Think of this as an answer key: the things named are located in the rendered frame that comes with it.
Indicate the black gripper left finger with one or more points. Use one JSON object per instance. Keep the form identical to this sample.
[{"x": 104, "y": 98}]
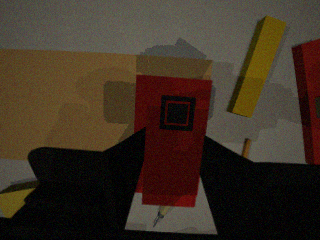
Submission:
[{"x": 116, "y": 170}]

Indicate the tan wooden panel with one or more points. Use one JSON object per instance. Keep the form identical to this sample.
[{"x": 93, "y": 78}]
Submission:
[{"x": 78, "y": 100}]

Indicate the thin orange rod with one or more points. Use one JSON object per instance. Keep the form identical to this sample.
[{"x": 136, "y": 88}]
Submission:
[{"x": 246, "y": 148}]

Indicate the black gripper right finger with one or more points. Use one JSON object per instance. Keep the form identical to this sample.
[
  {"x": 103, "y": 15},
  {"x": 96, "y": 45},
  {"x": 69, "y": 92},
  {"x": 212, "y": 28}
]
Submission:
[{"x": 234, "y": 185}]

